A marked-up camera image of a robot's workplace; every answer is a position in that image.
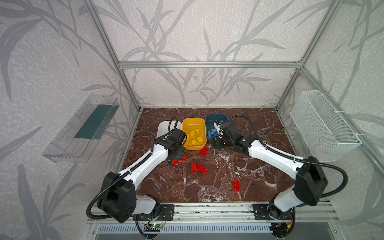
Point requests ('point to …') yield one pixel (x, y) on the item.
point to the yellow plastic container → (189, 124)
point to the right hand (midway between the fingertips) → (214, 134)
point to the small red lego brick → (194, 167)
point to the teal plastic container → (211, 118)
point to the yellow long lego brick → (192, 134)
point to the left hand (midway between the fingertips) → (177, 150)
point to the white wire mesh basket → (328, 136)
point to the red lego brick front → (236, 185)
